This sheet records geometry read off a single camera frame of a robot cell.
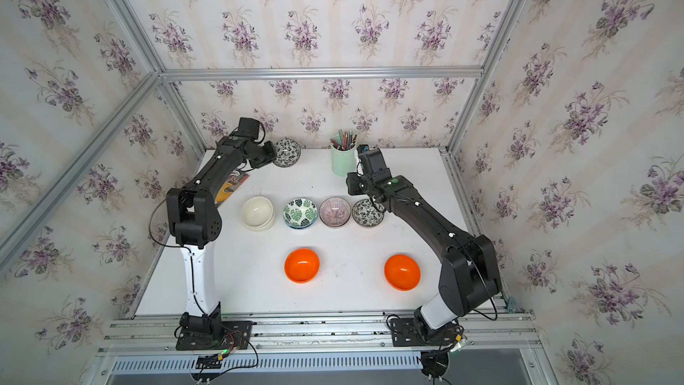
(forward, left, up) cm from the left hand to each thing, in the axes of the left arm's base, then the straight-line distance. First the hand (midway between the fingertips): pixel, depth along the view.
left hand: (282, 158), depth 99 cm
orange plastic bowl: (-37, -10, -12) cm, 40 cm away
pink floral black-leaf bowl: (+3, -2, 0) cm, 4 cm away
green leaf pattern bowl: (-18, -8, -10) cm, 22 cm away
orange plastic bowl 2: (-40, -42, -10) cm, 58 cm away
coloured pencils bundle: (+9, -24, +1) cm, 25 cm away
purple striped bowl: (-18, -20, -10) cm, 28 cm away
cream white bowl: (-18, +8, -10) cm, 22 cm away
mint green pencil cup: (+2, -23, -4) cm, 24 cm away
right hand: (-15, -27, +6) cm, 32 cm away
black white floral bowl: (-17, -32, -12) cm, 38 cm away
